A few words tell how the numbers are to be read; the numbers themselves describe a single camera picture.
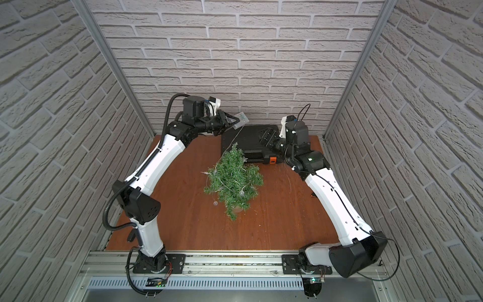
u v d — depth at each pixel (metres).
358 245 0.38
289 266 0.74
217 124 0.66
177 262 0.75
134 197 0.46
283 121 0.65
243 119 0.75
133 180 0.47
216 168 0.67
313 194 0.92
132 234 0.80
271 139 0.61
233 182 0.63
